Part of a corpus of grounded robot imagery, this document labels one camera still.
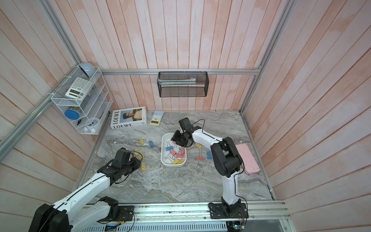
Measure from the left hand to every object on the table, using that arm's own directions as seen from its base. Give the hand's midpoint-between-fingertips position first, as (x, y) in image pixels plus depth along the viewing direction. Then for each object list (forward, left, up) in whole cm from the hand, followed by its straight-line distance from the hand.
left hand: (139, 164), depth 86 cm
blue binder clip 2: (+8, -44, -4) cm, 45 cm away
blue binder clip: (+18, -3, -4) cm, 19 cm away
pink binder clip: (+6, -38, -4) cm, 39 cm away
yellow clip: (+7, +1, -5) cm, 9 cm away
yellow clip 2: (+19, +3, -4) cm, 19 cm away
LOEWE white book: (+39, +18, -1) cm, 43 cm away
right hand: (+16, -19, +2) cm, 25 cm away
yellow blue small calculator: (+40, -5, -3) cm, 41 cm away
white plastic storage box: (+8, -19, -4) cm, 22 cm away
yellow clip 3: (0, -2, -3) cm, 3 cm away
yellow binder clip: (+15, -37, -3) cm, 40 cm away
